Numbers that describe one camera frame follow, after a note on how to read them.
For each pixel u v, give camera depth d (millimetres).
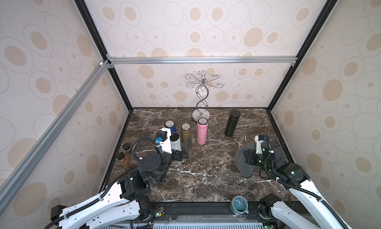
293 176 480
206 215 731
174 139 777
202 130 879
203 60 918
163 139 479
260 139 658
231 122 936
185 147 522
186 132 816
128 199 449
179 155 537
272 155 524
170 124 833
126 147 860
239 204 757
